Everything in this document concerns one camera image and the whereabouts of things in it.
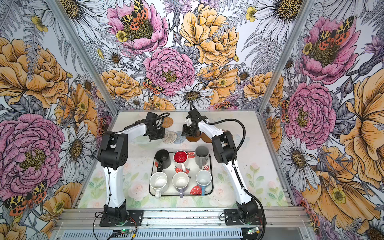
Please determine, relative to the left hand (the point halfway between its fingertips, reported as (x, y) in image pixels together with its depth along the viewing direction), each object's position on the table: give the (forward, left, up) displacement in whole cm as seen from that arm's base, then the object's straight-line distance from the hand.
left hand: (163, 139), depth 104 cm
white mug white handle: (-29, -1, 0) cm, 29 cm away
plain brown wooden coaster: (-15, -27, +22) cm, 38 cm away
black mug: (-16, -2, +2) cm, 16 cm away
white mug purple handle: (-29, -13, 0) cm, 32 cm away
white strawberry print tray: (-21, -19, -2) cm, 28 cm away
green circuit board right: (-52, -50, 0) cm, 72 cm away
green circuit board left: (-52, +13, -3) cm, 54 cm away
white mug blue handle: (-29, -26, +2) cm, 39 cm away
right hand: (+1, -13, 0) cm, 13 cm away
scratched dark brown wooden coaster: (0, -20, -1) cm, 20 cm away
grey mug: (-15, -26, +3) cm, 30 cm away
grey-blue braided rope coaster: (0, -11, -1) cm, 12 cm away
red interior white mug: (-15, -13, 0) cm, 20 cm away
